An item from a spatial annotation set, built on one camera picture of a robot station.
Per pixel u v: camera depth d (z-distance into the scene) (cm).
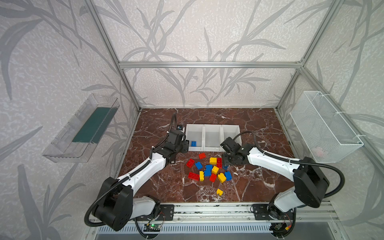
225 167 88
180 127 76
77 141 63
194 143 96
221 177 83
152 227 71
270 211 65
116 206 40
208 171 87
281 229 73
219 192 80
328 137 61
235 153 64
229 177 83
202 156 94
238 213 75
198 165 89
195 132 105
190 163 91
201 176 84
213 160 89
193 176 84
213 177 85
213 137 106
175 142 64
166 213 73
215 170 85
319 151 72
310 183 43
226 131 105
